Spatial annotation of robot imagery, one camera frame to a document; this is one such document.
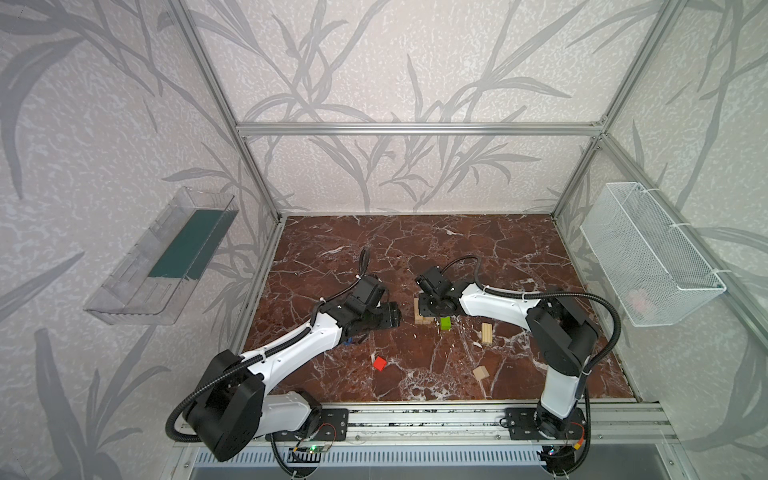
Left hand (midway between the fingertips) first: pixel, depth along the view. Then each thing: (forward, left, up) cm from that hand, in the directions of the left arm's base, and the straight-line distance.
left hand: (396, 308), depth 84 cm
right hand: (+7, -9, -7) cm, 13 cm away
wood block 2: (-4, -27, -8) cm, 28 cm away
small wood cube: (-15, -24, -8) cm, 29 cm away
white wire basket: (-3, -55, +25) cm, 61 cm away
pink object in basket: (-3, -61, +12) cm, 62 cm away
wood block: (0, -7, -7) cm, 10 cm away
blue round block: (-13, +10, +11) cm, 20 cm away
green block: (-1, -15, -7) cm, 16 cm away
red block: (-12, +5, -10) cm, 16 cm away
